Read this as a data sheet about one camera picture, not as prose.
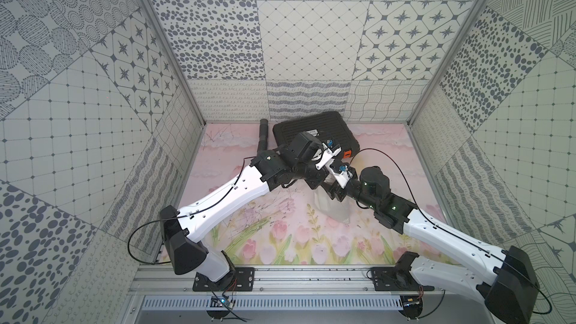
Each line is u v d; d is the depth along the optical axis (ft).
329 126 3.63
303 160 1.73
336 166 1.99
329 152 1.96
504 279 1.30
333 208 2.57
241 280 2.41
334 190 2.15
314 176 2.00
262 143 3.59
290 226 2.82
